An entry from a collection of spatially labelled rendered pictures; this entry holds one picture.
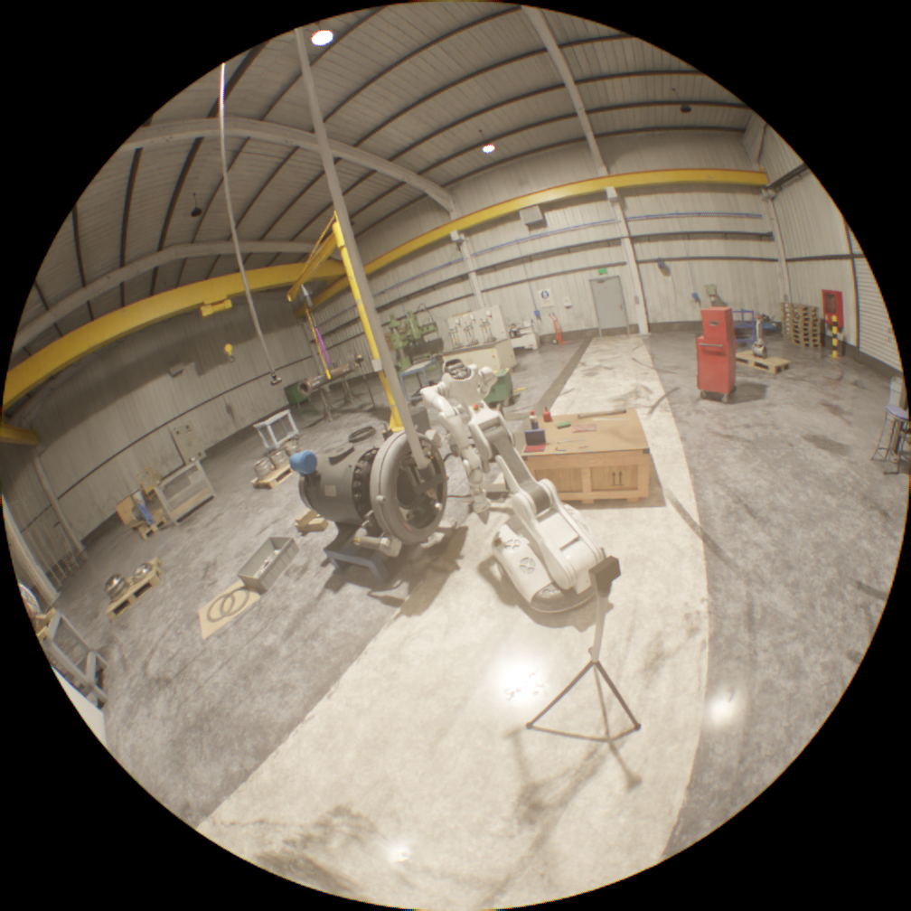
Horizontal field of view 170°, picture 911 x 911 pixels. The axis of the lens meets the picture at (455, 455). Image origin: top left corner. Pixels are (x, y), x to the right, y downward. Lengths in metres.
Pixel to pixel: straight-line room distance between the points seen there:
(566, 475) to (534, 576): 0.99
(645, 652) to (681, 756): 0.59
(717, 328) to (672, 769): 4.24
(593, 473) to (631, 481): 0.31
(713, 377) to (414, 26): 8.49
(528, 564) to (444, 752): 1.07
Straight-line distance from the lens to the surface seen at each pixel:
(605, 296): 11.87
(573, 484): 2.45
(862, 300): 9.99
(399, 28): 8.40
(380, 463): 1.78
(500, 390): 5.09
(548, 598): 1.66
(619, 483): 2.44
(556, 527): 1.63
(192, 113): 8.95
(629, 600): 1.88
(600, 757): 1.54
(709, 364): 4.56
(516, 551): 1.68
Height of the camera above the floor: 1.52
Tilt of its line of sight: 23 degrees down
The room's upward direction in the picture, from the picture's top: 17 degrees counter-clockwise
